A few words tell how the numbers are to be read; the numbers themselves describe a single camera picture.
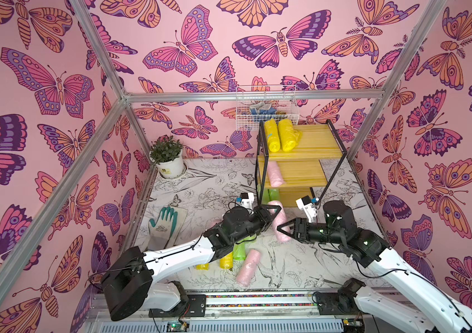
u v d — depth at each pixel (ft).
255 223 2.16
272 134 2.50
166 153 3.23
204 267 2.62
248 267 2.58
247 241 2.15
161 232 2.95
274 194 3.26
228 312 2.39
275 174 2.86
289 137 2.43
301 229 1.97
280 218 2.22
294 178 2.97
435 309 1.34
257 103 3.05
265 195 3.16
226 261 2.67
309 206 2.16
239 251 2.72
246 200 2.32
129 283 1.35
